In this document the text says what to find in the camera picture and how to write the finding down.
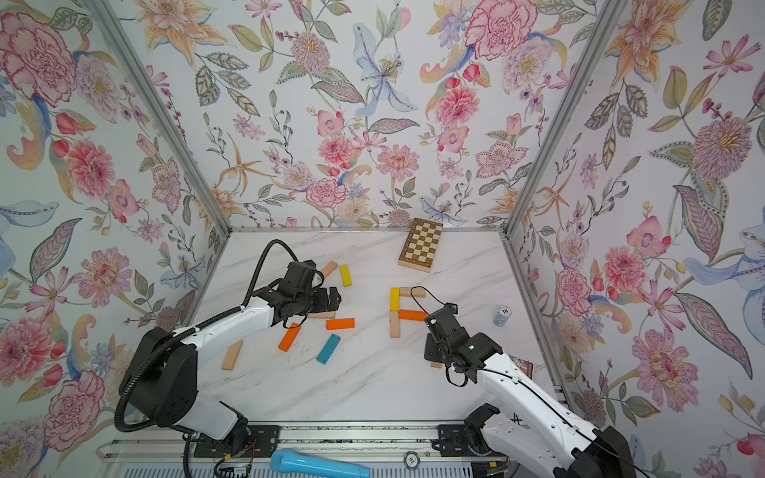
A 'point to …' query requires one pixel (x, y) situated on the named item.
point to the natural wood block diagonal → (436, 364)
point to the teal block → (328, 349)
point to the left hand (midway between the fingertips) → (335, 298)
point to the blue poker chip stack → (503, 315)
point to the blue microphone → (287, 464)
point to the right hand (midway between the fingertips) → (432, 341)
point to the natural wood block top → (416, 293)
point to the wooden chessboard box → (419, 250)
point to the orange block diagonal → (289, 338)
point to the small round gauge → (411, 460)
